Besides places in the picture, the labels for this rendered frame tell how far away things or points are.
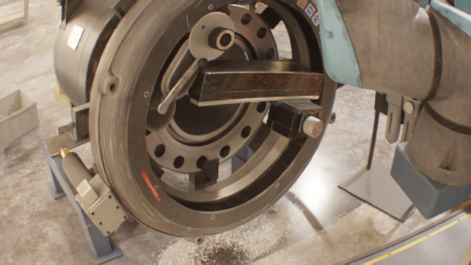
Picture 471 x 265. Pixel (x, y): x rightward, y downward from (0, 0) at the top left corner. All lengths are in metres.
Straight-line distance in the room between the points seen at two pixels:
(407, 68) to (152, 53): 0.51
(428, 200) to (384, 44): 0.25
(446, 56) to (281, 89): 0.64
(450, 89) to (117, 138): 0.65
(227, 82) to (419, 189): 0.52
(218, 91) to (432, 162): 0.53
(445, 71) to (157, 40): 0.56
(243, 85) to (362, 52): 0.52
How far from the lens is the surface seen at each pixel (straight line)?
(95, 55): 1.21
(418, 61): 0.56
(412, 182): 0.68
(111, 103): 0.86
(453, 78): 0.59
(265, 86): 1.06
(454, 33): 0.59
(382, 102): 1.84
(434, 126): 0.64
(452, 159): 0.65
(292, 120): 1.09
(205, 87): 0.94
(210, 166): 1.24
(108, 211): 0.99
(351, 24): 0.54
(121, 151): 0.90
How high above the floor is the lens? 1.05
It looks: 28 degrees down
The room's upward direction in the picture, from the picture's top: 2 degrees clockwise
